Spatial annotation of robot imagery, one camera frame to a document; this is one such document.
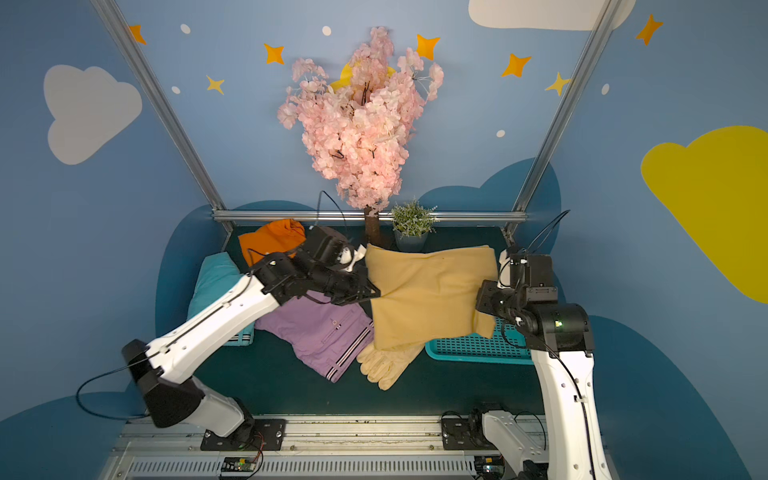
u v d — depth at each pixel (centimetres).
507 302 52
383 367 86
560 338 39
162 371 40
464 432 75
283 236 115
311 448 74
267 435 75
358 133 65
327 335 90
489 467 73
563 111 87
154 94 82
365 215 101
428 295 69
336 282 58
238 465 72
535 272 45
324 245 52
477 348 90
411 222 101
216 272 98
